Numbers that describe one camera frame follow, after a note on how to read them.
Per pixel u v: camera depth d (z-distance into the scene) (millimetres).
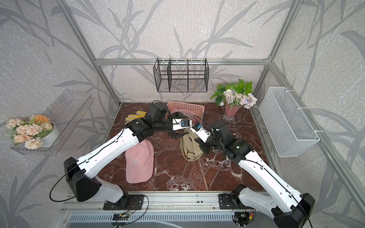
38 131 518
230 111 990
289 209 374
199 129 587
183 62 935
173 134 630
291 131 595
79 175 394
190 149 807
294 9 710
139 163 800
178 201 759
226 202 732
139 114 1115
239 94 862
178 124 577
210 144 613
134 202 737
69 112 743
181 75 1060
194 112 1113
